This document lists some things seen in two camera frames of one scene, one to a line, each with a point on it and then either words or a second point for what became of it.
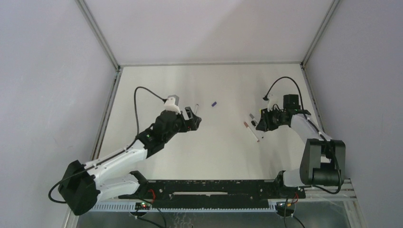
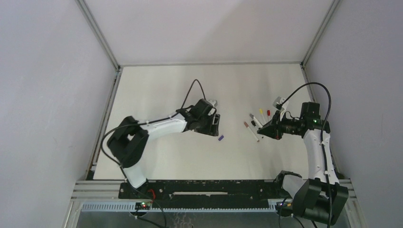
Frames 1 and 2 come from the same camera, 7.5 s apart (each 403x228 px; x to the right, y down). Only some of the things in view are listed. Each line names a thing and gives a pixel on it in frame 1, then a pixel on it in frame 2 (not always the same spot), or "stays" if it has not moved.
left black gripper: x=189 y=118 → x=213 y=125
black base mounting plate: x=215 y=194 stays
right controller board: x=290 y=206 stays
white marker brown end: x=253 y=118 stays
